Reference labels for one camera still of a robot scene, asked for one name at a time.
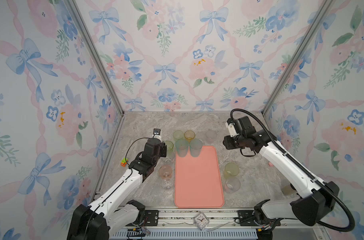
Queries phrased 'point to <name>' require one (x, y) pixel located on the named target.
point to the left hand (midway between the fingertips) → (161, 140)
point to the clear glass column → (169, 158)
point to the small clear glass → (167, 183)
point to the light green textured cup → (178, 134)
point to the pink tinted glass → (165, 172)
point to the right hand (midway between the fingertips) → (225, 140)
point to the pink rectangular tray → (198, 182)
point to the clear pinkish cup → (232, 185)
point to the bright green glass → (169, 144)
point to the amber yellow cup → (189, 135)
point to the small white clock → (201, 221)
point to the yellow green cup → (231, 169)
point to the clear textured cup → (211, 135)
